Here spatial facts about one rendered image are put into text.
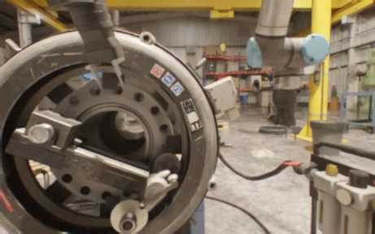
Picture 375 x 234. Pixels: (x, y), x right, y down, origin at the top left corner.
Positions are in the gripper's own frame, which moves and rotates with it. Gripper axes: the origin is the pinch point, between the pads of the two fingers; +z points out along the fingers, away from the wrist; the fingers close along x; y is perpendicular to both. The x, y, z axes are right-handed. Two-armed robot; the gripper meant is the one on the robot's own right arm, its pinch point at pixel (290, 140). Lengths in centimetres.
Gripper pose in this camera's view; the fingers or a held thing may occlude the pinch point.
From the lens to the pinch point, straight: 88.5
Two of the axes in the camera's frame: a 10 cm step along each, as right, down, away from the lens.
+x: 1.7, 0.8, -9.8
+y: -9.8, 0.4, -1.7
